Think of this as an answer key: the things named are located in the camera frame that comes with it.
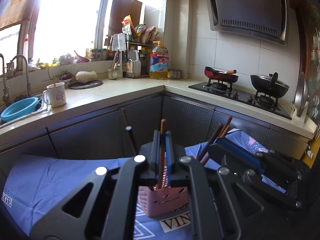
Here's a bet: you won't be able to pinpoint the blue plastic basin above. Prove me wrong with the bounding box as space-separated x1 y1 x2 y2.
0 97 39 122

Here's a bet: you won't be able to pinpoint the row of spice jars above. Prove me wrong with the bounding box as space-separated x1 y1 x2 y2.
85 46 115 62

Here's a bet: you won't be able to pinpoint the kitchen counter with dark cabinets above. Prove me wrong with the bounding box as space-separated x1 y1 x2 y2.
0 79 315 205

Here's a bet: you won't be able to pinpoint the pink plastic utensil holder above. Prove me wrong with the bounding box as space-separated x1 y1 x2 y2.
137 165 191 218

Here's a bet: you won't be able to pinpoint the yellow cooking oil bottle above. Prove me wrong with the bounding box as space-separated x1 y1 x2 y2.
149 41 170 80

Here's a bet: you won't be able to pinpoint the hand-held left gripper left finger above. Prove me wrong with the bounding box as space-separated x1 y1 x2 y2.
30 130 162 240

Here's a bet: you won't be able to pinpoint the printed window blind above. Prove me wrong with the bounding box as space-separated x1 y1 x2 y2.
0 0 50 29

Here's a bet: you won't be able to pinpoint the steel kitchen sink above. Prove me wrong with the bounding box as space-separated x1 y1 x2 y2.
0 92 52 128

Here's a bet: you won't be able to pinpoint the white dough lump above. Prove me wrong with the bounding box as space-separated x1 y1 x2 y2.
75 70 97 83

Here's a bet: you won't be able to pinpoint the brown board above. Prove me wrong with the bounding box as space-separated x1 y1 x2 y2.
108 0 165 45

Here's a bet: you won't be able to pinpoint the curved steel faucet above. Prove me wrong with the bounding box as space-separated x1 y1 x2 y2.
9 54 32 98

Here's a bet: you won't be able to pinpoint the orange snack packet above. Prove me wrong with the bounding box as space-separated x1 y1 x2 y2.
122 14 133 39

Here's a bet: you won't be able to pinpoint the black gas stove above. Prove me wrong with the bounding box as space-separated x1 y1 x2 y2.
189 80 293 120

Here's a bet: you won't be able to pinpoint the red vegetable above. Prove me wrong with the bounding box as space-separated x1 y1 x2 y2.
74 50 90 63

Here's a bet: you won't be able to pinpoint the yellow panel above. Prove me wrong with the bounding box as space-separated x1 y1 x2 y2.
301 139 316 169

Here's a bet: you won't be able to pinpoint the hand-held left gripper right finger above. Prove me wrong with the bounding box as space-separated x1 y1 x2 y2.
164 130 290 240

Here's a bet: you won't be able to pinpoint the black round mat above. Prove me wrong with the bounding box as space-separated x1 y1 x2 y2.
68 80 103 90

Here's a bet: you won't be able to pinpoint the white mug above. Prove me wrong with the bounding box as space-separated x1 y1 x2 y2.
42 82 68 108

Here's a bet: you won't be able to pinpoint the steel range hood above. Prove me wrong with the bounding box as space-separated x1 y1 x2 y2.
201 0 290 47

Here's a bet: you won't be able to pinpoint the black metal rack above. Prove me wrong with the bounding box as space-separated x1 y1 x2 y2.
126 40 152 78

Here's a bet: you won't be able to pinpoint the bagged food packets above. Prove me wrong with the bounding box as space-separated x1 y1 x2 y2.
132 23 165 43

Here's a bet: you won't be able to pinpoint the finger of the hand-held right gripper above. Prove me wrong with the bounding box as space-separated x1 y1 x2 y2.
216 137 269 161
208 142 253 178

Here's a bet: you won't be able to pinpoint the white plastic jug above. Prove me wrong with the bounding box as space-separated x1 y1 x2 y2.
124 49 142 78

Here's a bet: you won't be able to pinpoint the steel pot lid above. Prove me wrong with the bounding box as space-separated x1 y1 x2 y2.
293 71 310 117

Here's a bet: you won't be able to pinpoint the red frying pan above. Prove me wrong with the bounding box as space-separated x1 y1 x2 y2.
204 66 239 83

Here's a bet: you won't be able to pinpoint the steel cleaver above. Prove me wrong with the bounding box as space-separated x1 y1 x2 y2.
112 33 127 52

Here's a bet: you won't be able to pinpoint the blue printed tablecloth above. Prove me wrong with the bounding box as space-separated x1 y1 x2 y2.
4 127 270 240

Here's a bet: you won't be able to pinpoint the green onions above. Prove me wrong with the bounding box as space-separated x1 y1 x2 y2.
42 70 75 82

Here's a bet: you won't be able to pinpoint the black wok with lid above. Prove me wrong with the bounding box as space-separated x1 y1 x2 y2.
250 72 290 98

